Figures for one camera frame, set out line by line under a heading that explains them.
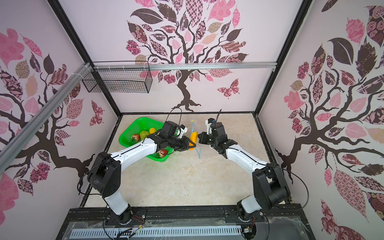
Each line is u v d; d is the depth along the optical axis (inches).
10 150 19.7
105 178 17.9
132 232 27.4
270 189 17.0
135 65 36.2
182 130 33.0
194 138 32.7
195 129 34.9
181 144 29.3
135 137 39.5
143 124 41.8
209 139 29.2
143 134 39.5
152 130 40.7
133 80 31.4
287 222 28.3
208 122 31.0
